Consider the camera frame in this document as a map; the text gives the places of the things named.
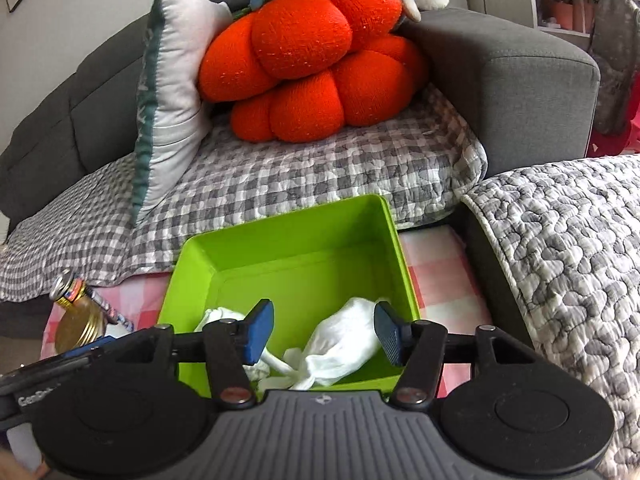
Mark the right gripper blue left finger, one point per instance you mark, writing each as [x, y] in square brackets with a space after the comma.
[231, 344]

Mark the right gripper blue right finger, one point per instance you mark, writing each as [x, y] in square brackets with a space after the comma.
[417, 347]

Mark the white cloth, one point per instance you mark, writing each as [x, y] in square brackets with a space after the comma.
[339, 346]

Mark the pink checked tablecloth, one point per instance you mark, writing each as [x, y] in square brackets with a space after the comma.
[441, 278]

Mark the gold lid jar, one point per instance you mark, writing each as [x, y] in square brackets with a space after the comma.
[83, 323]

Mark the green rectangular storage box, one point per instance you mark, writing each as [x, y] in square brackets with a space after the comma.
[309, 263]

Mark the drink can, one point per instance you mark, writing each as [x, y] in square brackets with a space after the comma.
[72, 292]

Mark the grey checked quilt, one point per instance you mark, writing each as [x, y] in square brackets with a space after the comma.
[421, 161]

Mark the white and teal pillow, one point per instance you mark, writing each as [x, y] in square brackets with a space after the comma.
[171, 116]

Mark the orange knot cushion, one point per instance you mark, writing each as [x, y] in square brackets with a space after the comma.
[302, 70]

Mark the grey hanging bag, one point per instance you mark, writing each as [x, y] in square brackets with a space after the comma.
[614, 45]

